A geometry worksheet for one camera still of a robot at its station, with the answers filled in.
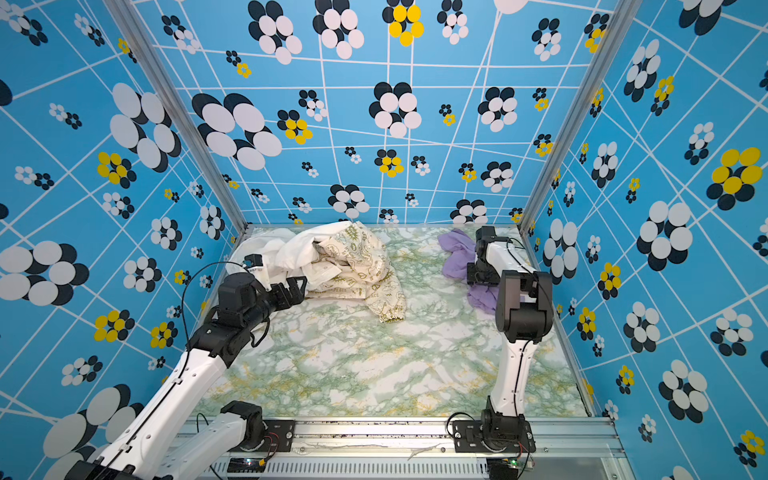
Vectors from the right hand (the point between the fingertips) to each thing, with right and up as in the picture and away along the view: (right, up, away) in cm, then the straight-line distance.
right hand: (483, 281), depth 101 cm
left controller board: (-67, -42, -29) cm, 84 cm away
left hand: (-57, +3, -24) cm, 62 cm away
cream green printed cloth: (-40, +3, -5) cm, 40 cm away
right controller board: (-5, -42, -31) cm, 52 cm away
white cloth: (-66, +10, -10) cm, 68 cm away
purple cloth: (-6, +10, +7) cm, 14 cm away
